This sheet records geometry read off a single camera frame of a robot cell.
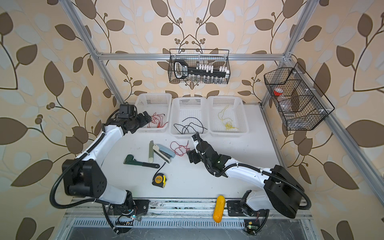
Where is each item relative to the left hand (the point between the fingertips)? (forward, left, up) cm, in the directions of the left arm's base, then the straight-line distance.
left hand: (146, 118), depth 86 cm
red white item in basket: (+10, -74, +14) cm, 76 cm away
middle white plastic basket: (+21, -23, -21) cm, 37 cm away
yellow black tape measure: (-29, -10, -17) cm, 35 cm away
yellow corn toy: (-43, -41, -16) cm, 62 cm away
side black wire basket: (-1, -82, +15) cm, 83 cm away
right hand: (-15, -28, -8) cm, 33 cm away
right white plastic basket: (+20, -52, -19) cm, 58 cm away
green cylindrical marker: (-15, -1, -19) cm, 24 cm away
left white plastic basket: (+29, +3, -19) cm, 35 cm away
